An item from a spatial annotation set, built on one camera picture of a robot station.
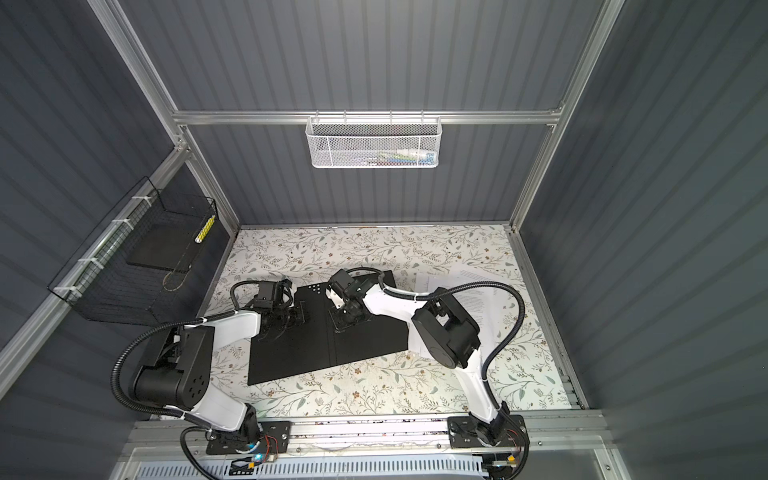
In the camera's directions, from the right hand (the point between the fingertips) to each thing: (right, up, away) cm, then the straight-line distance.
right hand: (337, 327), depth 91 cm
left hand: (-10, +3, +4) cm, 11 cm away
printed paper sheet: (+51, +4, +7) cm, 52 cm away
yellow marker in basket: (-35, +29, -10) cm, 47 cm away
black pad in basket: (-41, +25, -15) cm, 51 cm away
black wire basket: (-48, +15, -25) cm, 56 cm away
